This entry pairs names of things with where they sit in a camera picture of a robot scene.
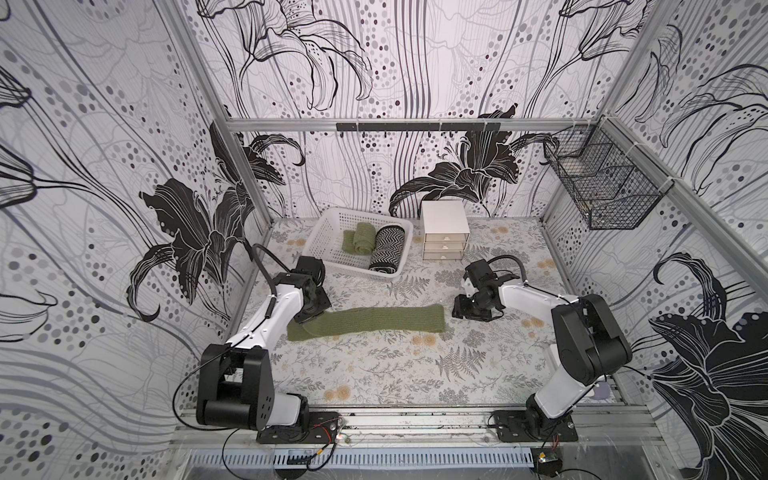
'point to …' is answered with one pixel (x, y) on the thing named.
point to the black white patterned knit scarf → (389, 246)
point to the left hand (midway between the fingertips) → (322, 314)
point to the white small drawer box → (446, 230)
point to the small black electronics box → (547, 461)
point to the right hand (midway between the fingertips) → (461, 310)
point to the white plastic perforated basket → (324, 243)
